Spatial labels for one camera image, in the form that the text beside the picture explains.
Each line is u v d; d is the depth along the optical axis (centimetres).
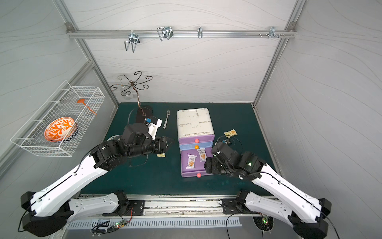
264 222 71
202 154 91
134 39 78
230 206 75
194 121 82
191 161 88
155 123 58
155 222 70
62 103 70
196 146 84
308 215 39
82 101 79
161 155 91
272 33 77
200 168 87
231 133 101
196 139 78
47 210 37
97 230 69
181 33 78
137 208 74
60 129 64
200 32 72
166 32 76
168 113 115
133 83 88
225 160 49
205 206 76
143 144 50
